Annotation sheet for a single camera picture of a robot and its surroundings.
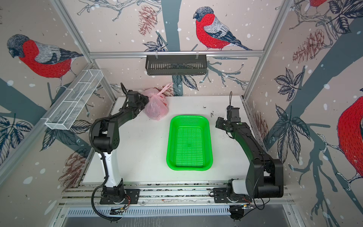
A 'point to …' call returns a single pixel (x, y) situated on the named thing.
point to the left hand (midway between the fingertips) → (150, 93)
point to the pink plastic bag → (157, 105)
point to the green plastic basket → (189, 145)
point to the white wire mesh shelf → (64, 113)
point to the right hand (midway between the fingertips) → (221, 120)
